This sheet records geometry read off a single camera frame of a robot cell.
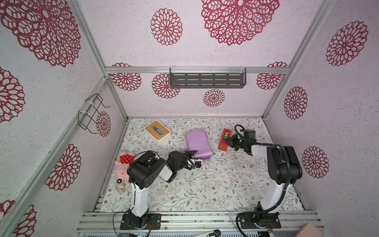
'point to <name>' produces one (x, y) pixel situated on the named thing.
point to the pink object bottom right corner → (309, 230)
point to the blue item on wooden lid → (159, 132)
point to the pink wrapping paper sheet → (197, 139)
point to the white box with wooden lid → (154, 136)
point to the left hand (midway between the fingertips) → (195, 153)
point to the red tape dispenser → (222, 144)
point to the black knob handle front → (216, 233)
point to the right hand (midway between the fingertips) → (223, 136)
